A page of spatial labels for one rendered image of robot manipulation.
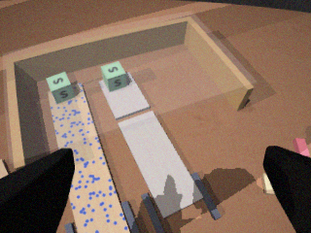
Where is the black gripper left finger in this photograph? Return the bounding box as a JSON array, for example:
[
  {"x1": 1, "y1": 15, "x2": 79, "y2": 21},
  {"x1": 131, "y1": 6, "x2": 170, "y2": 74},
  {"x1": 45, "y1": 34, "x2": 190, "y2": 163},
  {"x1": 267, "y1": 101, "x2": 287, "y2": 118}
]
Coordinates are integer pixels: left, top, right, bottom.
[{"x1": 0, "y1": 148, "x2": 75, "y2": 233}]

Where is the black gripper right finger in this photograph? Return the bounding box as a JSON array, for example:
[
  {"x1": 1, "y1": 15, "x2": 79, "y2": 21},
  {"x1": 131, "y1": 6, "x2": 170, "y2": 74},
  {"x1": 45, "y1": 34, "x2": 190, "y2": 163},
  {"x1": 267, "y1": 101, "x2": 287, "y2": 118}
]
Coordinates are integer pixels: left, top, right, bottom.
[{"x1": 263, "y1": 145, "x2": 311, "y2": 233}]

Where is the light grey flat strip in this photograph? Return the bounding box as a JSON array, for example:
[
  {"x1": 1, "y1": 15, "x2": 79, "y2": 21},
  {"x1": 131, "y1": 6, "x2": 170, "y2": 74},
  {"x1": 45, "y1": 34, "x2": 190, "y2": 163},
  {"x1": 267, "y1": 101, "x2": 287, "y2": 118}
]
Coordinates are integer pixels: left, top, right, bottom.
[{"x1": 122, "y1": 120, "x2": 203, "y2": 218}]

